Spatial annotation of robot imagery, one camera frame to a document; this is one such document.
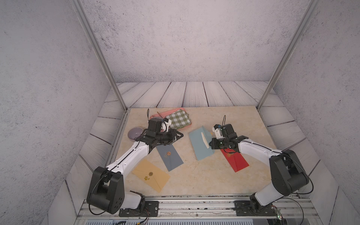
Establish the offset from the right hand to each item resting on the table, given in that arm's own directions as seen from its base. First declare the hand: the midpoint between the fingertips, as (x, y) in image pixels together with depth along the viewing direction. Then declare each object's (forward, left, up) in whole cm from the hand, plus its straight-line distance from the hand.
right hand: (210, 143), depth 90 cm
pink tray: (+31, +34, -6) cm, 46 cm away
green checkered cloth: (+26, +21, -6) cm, 34 cm away
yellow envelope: (-18, +36, -7) cm, 41 cm away
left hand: (-3, +17, +12) cm, 21 cm away
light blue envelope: (+5, +6, -3) cm, 8 cm away
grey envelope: (-5, +26, -8) cm, 28 cm away
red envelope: (-8, -16, -6) cm, 19 cm away
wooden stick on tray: (+30, +37, -5) cm, 48 cm away
